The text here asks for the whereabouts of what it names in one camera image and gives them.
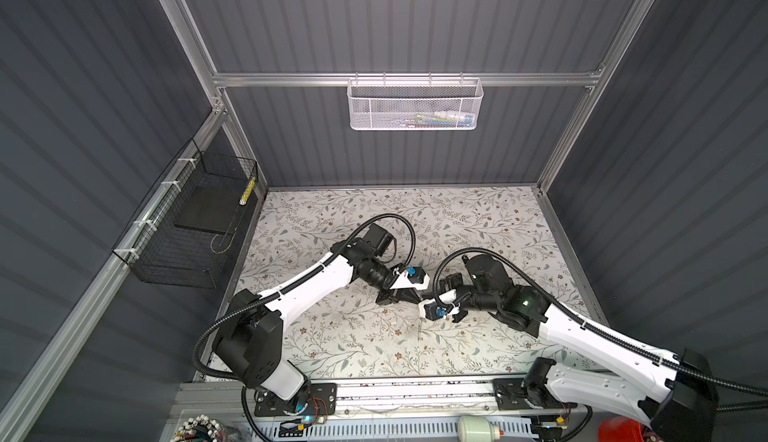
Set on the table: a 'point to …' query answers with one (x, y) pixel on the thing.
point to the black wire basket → (183, 234)
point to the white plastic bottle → (475, 428)
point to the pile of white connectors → (198, 429)
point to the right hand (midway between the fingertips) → (428, 289)
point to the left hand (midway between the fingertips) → (417, 296)
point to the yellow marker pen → (245, 195)
